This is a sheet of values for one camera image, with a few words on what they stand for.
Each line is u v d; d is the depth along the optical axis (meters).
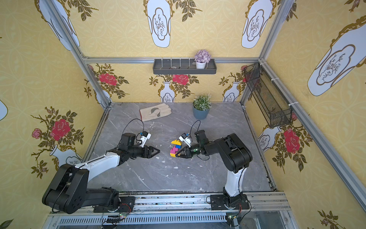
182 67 0.92
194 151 0.82
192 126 1.07
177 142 0.86
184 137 0.86
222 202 0.73
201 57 0.82
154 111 1.14
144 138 0.81
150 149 0.78
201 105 1.01
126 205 0.73
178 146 0.86
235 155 0.51
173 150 0.86
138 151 0.77
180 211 0.72
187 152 0.81
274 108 0.88
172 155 0.86
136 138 0.75
